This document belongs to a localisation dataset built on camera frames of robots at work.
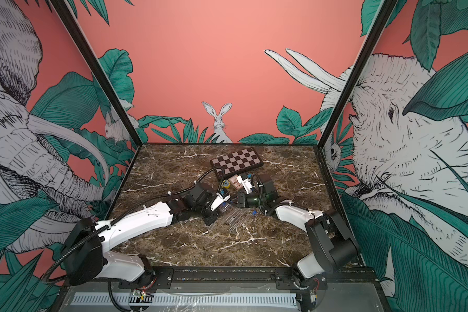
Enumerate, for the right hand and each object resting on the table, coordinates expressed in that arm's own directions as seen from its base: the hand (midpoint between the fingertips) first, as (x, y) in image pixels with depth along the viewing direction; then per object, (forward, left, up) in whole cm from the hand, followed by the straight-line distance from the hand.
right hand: (227, 199), depth 81 cm
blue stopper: (+1, -12, -15) cm, 19 cm away
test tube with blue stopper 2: (-4, -6, -15) cm, 16 cm away
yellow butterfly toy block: (+16, +3, -13) cm, 21 cm away
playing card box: (+17, -2, -12) cm, 21 cm away
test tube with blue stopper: (-1, -3, -13) cm, 13 cm away
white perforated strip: (-34, +14, -14) cm, 39 cm away
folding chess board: (+30, -3, -12) cm, 33 cm away
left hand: (-3, +3, -3) cm, 5 cm away
